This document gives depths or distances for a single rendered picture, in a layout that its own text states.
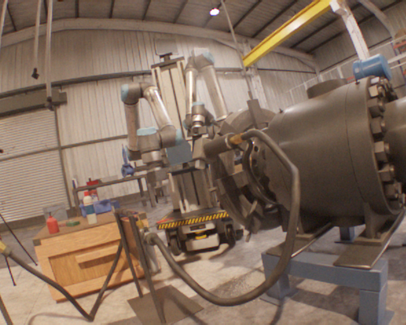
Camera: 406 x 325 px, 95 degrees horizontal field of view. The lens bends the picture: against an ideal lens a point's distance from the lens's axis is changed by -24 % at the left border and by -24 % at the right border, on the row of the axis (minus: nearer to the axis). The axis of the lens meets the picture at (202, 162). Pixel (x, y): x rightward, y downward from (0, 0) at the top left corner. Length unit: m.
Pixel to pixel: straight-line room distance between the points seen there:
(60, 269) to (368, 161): 1.73
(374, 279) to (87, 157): 9.36
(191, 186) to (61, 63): 9.44
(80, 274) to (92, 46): 10.28
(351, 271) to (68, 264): 1.55
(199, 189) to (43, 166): 8.02
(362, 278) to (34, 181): 9.65
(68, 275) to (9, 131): 8.97
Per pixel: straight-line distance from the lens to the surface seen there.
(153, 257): 1.21
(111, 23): 11.76
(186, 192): 2.27
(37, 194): 9.74
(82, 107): 10.06
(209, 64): 2.02
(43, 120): 10.07
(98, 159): 9.54
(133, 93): 1.68
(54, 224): 1.73
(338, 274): 0.92
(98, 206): 2.36
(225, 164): 1.27
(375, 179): 0.87
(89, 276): 1.74
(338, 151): 0.89
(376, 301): 0.91
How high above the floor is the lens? 0.67
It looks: 2 degrees up
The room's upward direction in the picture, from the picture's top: 13 degrees counter-clockwise
